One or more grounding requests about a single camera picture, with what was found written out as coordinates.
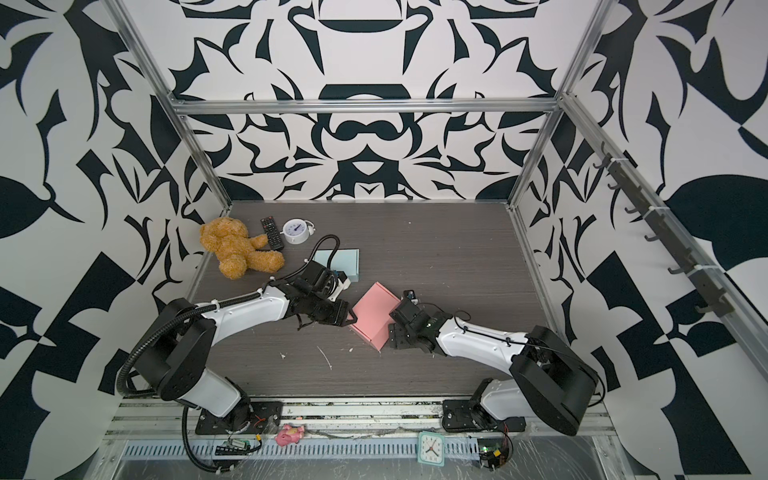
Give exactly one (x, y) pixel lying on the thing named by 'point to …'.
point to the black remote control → (275, 241)
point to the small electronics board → (493, 452)
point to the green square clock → (431, 448)
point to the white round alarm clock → (297, 231)
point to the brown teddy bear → (235, 251)
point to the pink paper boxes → (373, 317)
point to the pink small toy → (289, 434)
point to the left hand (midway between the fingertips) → (353, 315)
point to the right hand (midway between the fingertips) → (402, 333)
